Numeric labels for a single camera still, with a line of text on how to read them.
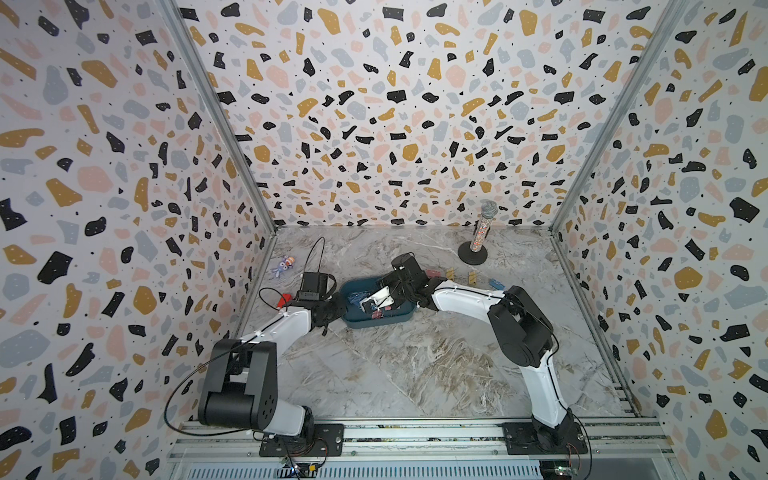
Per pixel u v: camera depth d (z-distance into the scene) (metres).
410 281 0.76
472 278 1.06
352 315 0.95
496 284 1.04
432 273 1.06
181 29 0.71
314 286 0.73
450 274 1.06
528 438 0.73
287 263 1.06
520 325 0.56
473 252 1.06
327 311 0.80
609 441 0.75
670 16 0.72
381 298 0.81
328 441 0.73
